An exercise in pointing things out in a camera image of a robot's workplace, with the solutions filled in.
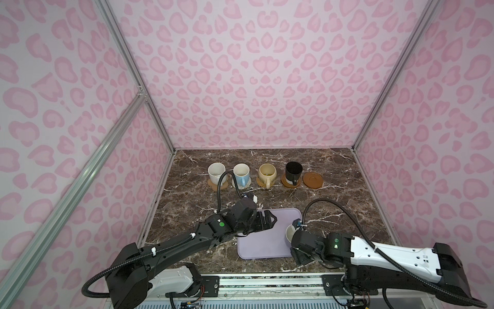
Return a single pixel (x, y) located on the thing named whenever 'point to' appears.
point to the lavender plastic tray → (272, 243)
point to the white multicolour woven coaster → (233, 183)
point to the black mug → (293, 172)
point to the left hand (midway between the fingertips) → (272, 219)
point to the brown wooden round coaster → (283, 180)
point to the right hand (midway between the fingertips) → (299, 252)
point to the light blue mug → (241, 172)
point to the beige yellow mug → (267, 173)
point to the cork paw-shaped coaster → (224, 185)
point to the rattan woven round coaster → (264, 185)
